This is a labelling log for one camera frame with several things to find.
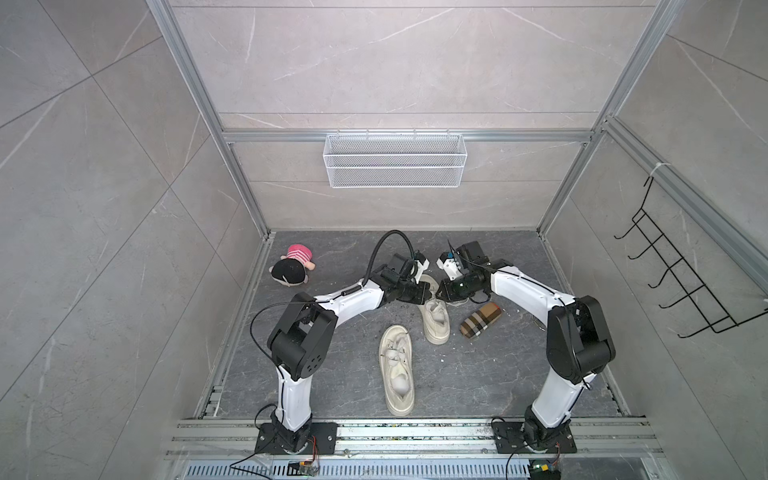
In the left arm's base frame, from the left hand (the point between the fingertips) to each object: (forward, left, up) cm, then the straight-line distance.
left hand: (437, 291), depth 89 cm
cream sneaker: (-5, +1, -5) cm, 8 cm away
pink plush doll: (+11, +47, -2) cm, 49 cm away
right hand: (+1, -2, -3) cm, 4 cm away
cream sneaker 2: (-19, +13, -2) cm, 24 cm away
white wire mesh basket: (+41, +11, +19) cm, 47 cm away
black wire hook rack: (-22, -52, +21) cm, 60 cm away
